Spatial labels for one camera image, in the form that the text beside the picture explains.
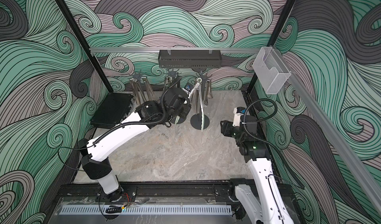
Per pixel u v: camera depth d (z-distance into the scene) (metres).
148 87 0.78
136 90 0.78
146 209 0.70
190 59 1.06
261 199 0.42
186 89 0.56
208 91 0.77
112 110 1.03
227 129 0.64
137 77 0.73
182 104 0.48
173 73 0.76
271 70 0.77
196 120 1.02
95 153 0.42
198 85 0.66
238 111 0.65
